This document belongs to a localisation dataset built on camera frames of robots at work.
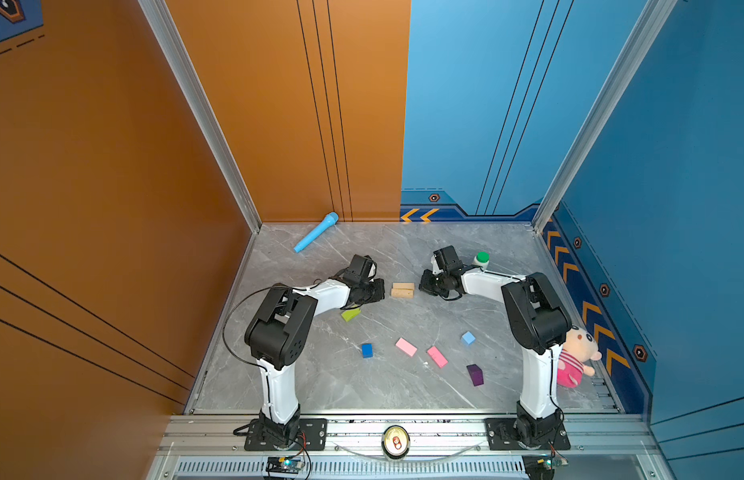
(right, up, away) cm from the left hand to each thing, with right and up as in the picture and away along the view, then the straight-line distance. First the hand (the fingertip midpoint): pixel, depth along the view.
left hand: (386, 289), depth 98 cm
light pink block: (+6, -15, -11) cm, 20 cm away
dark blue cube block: (-6, -17, -9) cm, 20 cm away
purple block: (+25, -22, -16) cm, 37 cm away
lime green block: (-12, -7, -5) cm, 15 cm away
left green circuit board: (-25, -38, -27) cm, 53 cm away
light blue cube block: (+24, -13, -11) cm, 29 cm away
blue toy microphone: (-26, +21, +18) cm, 38 cm away
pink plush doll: (+53, -13, -17) cm, 57 cm away
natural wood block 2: (+5, -1, +1) cm, 6 cm away
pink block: (+15, -18, -13) cm, 26 cm away
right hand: (+11, +1, +3) cm, 11 cm away
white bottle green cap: (+31, +10, -1) cm, 33 cm away
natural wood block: (+6, +1, +3) cm, 7 cm away
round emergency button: (+2, -28, -35) cm, 45 cm away
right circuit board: (+38, -37, -28) cm, 60 cm away
